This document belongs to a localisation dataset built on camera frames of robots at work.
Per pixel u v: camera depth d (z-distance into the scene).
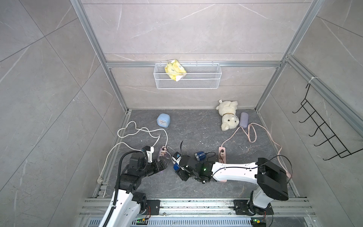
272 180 0.43
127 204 0.50
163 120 1.03
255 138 0.98
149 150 0.71
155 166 0.66
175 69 0.88
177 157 0.70
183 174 0.70
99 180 0.86
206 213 0.73
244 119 1.10
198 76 1.01
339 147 0.60
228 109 1.10
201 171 0.60
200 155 0.90
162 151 0.88
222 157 0.90
